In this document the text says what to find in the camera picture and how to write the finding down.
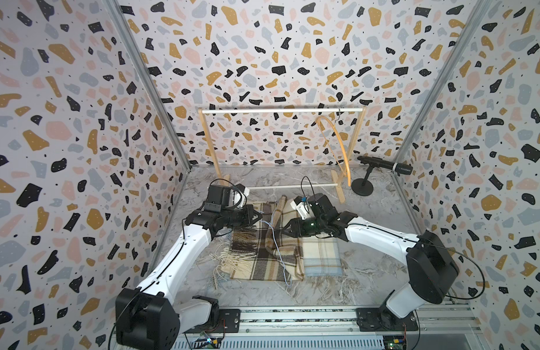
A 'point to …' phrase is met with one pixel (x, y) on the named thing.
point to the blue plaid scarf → (321, 257)
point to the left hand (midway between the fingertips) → (264, 215)
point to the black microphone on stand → (364, 187)
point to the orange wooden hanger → (347, 162)
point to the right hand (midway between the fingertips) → (285, 232)
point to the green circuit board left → (206, 343)
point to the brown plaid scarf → (262, 251)
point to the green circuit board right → (393, 342)
